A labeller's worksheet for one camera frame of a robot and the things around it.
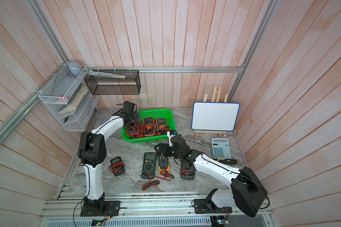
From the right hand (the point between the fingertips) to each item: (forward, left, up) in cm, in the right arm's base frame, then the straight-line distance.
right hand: (160, 147), depth 82 cm
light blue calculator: (+7, -41, -13) cm, 43 cm away
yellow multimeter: (-8, -3, -11) cm, 14 cm away
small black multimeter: (-8, +26, -9) cm, 29 cm away
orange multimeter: (+21, +10, -8) cm, 24 cm away
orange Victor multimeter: (+21, 0, -8) cm, 22 cm away
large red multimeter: (+14, +17, -2) cm, 22 cm away
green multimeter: (-10, -16, -11) cm, 22 cm away
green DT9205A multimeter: (-9, +7, -11) cm, 16 cm away
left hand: (+26, +22, -3) cm, 34 cm away
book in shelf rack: (+19, +49, +20) cm, 56 cm away
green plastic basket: (+34, -3, -7) cm, 35 cm away
